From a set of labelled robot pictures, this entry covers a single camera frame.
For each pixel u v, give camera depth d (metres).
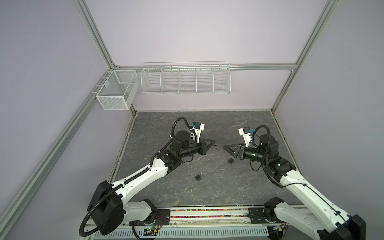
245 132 0.66
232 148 0.73
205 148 0.63
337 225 0.39
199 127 0.66
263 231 0.71
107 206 0.39
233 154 0.66
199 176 0.86
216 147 0.72
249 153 0.64
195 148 0.63
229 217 0.75
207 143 0.71
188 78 0.97
